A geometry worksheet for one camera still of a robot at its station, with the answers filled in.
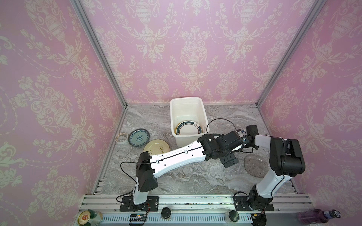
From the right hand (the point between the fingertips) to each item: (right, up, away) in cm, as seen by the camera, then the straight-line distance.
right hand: (226, 143), depth 95 cm
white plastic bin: (-25, +16, +14) cm, 33 cm away
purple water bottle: (+33, -28, -30) cm, 53 cm away
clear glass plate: (+16, -13, -8) cm, 22 cm away
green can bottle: (-70, -27, -33) cm, 82 cm away
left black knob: (-37, -26, -32) cm, 55 cm away
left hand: (-6, 0, -25) cm, 26 cm away
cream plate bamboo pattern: (-47, -2, 0) cm, 47 cm away
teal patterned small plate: (-61, +3, +5) cm, 61 cm away
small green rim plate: (-25, +10, +7) cm, 28 cm away
